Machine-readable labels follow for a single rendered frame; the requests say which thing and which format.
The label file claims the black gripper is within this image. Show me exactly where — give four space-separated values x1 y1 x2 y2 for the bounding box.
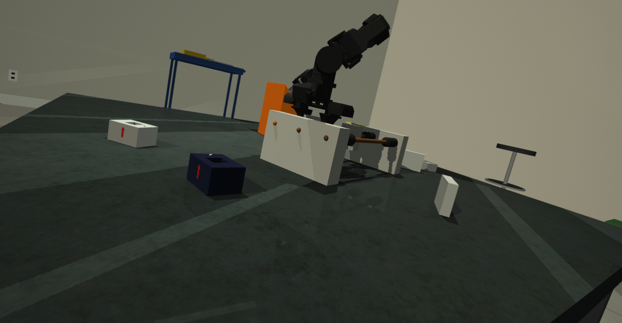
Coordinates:
283 74 354 125

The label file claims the white rectangular block with red arrow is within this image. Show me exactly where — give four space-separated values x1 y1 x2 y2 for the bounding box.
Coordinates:
107 120 158 148

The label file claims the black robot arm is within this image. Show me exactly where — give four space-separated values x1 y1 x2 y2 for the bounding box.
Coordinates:
288 14 390 101

